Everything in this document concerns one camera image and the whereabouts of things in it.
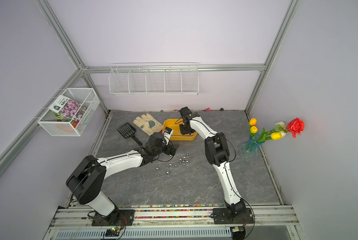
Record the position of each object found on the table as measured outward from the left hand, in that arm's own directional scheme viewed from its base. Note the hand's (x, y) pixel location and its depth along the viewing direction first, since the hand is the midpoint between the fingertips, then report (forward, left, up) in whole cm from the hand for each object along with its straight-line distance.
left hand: (172, 142), depth 89 cm
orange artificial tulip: (-4, -41, +19) cm, 46 cm away
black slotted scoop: (+19, +34, -12) cm, 40 cm away
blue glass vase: (-6, -48, -6) cm, 49 cm away
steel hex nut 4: (-12, +10, -10) cm, 19 cm away
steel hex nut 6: (-9, -8, -10) cm, 16 cm away
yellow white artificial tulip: (-12, -50, +18) cm, 55 cm away
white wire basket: (+4, +56, +21) cm, 60 cm away
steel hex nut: (-3, -9, -12) cm, 15 cm away
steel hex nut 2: (-5, -11, -11) cm, 16 cm away
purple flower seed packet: (+9, +50, +23) cm, 56 cm away
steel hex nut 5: (-15, +4, -10) cm, 19 cm away
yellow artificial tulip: (-8, -40, +19) cm, 45 cm away
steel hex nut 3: (-10, +3, -11) cm, 15 cm away
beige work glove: (+24, +18, -11) cm, 32 cm away
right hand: (+15, -9, -8) cm, 19 cm away
